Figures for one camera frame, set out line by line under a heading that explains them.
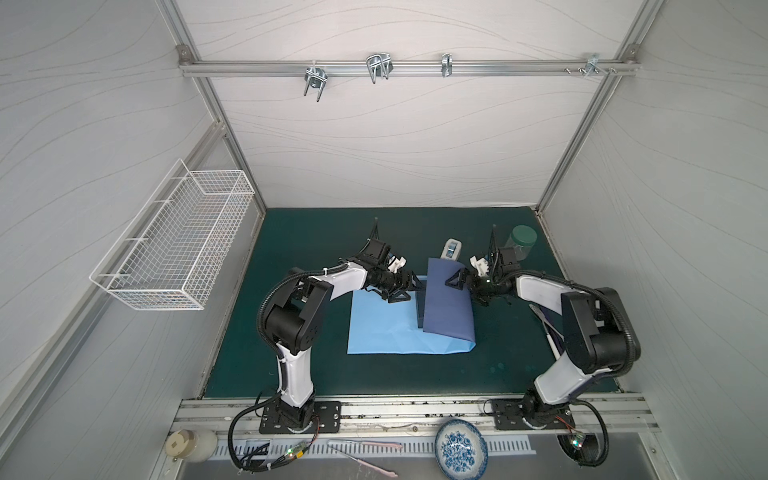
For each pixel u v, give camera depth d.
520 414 0.73
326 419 0.74
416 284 0.89
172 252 0.69
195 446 0.64
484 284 0.84
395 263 0.90
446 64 0.78
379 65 0.77
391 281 0.82
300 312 0.50
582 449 0.72
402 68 0.78
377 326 0.89
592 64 0.76
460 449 0.69
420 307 0.86
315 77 0.79
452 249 1.02
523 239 0.99
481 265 0.89
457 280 0.86
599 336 0.47
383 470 0.66
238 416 0.65
